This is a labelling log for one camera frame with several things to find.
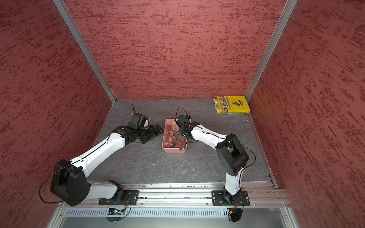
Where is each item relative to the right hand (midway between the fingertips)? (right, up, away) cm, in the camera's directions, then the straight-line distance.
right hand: (185, 136), depth 92 cm
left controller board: (-37, -36, -21) cm, 55 cm away
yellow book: (+37, +22, +21) cm, 48 cm away
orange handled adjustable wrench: (-6, -1, +2) cm, 7 cm away
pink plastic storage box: (-9, -4, 0) cm, 10 cm away
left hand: (-16, +1, -10) cm, 19 cm away
